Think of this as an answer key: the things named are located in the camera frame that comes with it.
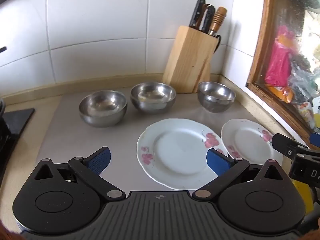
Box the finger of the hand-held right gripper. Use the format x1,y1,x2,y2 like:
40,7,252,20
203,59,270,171
271,133,309,159
309,132,320,150

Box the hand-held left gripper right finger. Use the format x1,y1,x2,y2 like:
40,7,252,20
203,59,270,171
192,148,287,202

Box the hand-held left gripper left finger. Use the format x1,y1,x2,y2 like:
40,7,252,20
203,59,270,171
33,147,126,202

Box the small white floral plate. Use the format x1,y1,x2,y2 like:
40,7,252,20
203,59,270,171
221,119,284,166

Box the large white floral plate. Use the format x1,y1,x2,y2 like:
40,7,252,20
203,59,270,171
136,118,229,191

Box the large steel bowl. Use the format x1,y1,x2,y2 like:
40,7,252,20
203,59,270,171
79,90,128,128

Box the yellow object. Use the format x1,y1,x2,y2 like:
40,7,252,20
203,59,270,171
292,179,315,213

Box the grey mat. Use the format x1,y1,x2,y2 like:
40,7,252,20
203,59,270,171
36,86,261,191

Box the orange packet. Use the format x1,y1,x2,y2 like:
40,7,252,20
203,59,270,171
266,83,295,103

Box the small steel bowl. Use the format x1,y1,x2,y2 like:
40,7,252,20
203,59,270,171
197,81,236,113

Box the medium steel bowl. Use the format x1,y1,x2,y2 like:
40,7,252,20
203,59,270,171
130,82,176,114

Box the pink plastic bag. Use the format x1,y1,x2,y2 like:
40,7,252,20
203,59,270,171
264,25,301,87

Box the wooden knife block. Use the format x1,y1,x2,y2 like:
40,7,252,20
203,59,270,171
162,25,219,94

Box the black scissors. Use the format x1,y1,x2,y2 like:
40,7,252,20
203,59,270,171
213,34,222,54

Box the wooden window frame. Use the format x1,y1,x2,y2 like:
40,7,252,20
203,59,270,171
246,0,320,151

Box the black handled knife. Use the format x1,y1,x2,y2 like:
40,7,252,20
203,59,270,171
199,4,216,34

